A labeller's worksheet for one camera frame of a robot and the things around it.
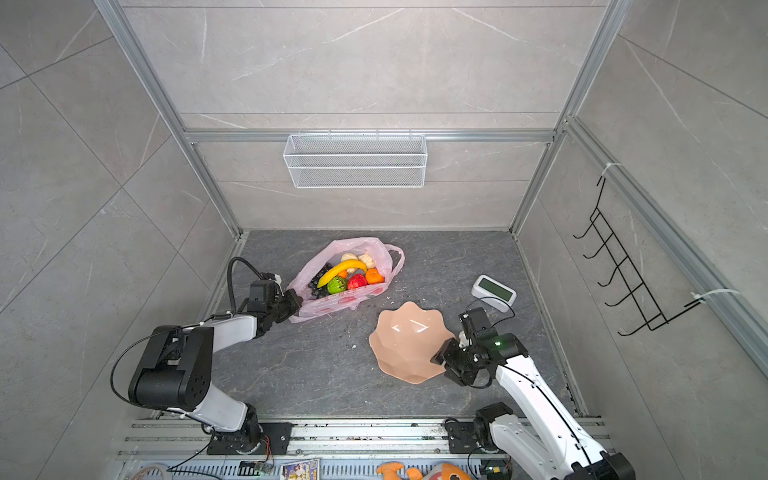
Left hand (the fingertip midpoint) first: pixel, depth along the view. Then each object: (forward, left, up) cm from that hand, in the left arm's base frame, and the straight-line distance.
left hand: (302, 291), depth 96 cm
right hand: (-26, -40, +4) cm, 48 cm away
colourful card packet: (-48, -7, -3) cm, 48 cm away
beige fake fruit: (+13, -21, +1) cm, 24 cm away
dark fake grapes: (+1, -5, -2) cm, 6 cm away
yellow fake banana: (+9, -12, +2) cm, 15 cm away
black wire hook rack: (-21, -82, +28) cm, 89 cm away
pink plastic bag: (+9, -29, +6) cm, 30 cm away
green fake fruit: (+2, -11, 0) cm, 11 cm away
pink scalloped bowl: (-16, -33, -5) cm, 37 cm away
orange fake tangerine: (+5, -23, 0) cm, 24 cm away
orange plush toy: (-48, -27, -3) cm, 56 cm away
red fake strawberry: (+3, -18, +1) cm, 18 cm away
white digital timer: (-3, -63, -1) cm, 63 cm away
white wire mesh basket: (+37, -18, +24) cm, 48 cm away
